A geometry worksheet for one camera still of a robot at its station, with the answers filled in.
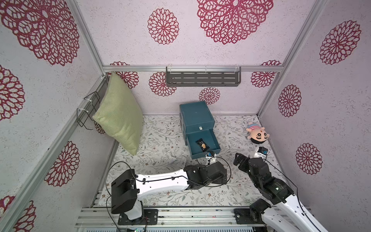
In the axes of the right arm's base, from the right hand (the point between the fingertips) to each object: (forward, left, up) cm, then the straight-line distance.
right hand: (241, 156), depth 76 cm
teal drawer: (+20, +14, -11) cm, 27 cm away
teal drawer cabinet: (+26, +24, +3) cm, 35 cm away
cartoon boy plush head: (+23, -19, -10) cm, 31 cm away
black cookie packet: (+12, +19, -9) cm, 24 cm away
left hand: (-9, +12, -3) cm, 16 cm away
